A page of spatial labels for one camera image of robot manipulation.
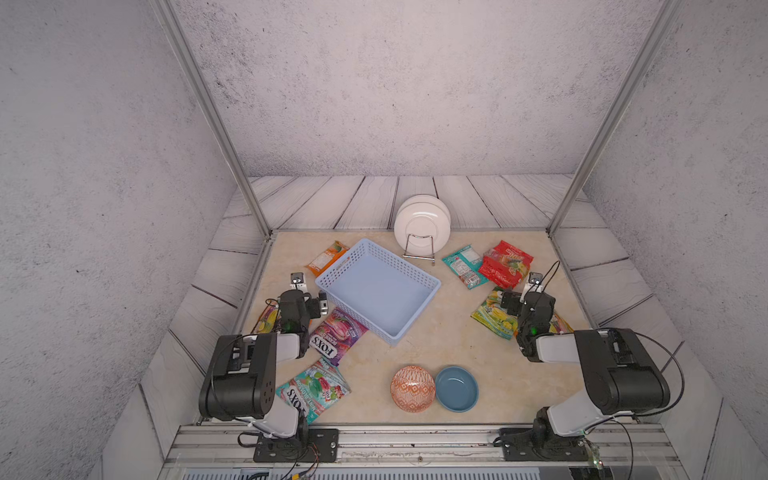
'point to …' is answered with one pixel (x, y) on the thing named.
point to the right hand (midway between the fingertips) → (529, 287)
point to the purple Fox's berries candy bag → (337, 336)
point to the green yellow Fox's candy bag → (495, 317)
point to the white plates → (422, 225)
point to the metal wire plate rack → (422, 258)
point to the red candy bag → (505, 266)
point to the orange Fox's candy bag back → (336, 250)
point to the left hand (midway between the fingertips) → (310, 291)
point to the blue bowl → (456, 389)
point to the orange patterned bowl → (413, 389)
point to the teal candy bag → (466, 263)
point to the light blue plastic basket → (380, 289)
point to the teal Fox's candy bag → (315, 389)
